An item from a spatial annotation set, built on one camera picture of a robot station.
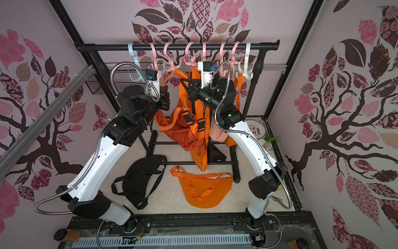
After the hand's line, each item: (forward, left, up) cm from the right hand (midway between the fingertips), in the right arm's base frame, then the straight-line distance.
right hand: (181, 78), depth 58 cm
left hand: (-1, +8, -4) cm, 9 cm away
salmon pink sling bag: (-1, -15, -32) cm, 36 cm away
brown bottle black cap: (-45, +51, -45) cm, 81 cm away
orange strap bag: (-9, -6, -32) cm, 34 cm away
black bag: (-19, +28, -50) cm, 61 cm away
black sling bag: (-10, -13, -39) cm, 43 cm away
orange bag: (-25, -7, -53) cm, 59 cm away
